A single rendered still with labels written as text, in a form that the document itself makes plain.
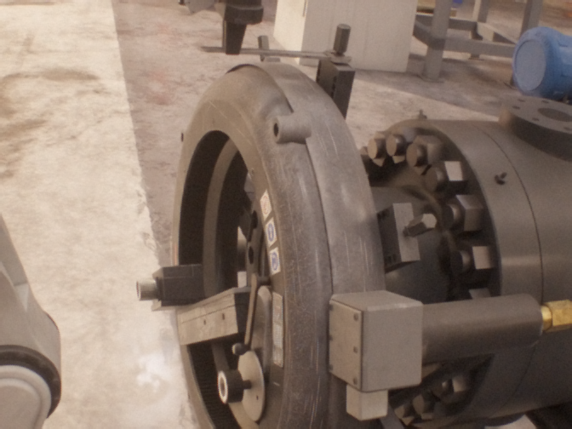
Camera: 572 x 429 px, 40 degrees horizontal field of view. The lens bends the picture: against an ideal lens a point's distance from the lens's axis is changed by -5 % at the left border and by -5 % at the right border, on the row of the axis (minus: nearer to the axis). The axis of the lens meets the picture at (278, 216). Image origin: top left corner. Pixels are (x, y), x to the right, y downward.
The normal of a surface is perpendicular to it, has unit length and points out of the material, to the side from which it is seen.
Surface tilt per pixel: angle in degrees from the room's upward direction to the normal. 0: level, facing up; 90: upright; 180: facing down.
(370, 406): 67
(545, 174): 25
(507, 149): 14
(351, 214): 44
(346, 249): 50
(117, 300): 0
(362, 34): 90
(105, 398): 0
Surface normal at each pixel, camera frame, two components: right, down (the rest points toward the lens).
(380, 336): 0.36, 0.07
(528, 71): -0.94, 0.04
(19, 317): 0.23, 0.45
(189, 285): 0.34, -0.20
